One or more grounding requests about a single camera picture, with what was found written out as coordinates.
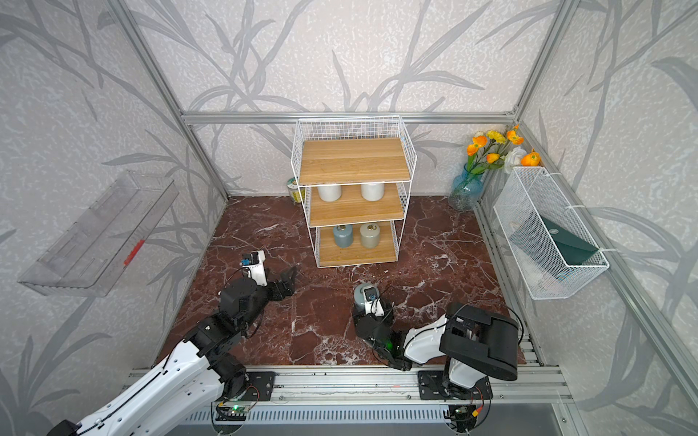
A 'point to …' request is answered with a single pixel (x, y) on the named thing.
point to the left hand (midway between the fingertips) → (286, 270)
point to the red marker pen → (134, 252)
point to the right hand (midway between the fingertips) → (365, 303)
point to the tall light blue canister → (359, 295)
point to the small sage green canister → (370, 235)
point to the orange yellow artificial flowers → (492, 149)
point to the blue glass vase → (465, 191)
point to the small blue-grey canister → (344, 235)
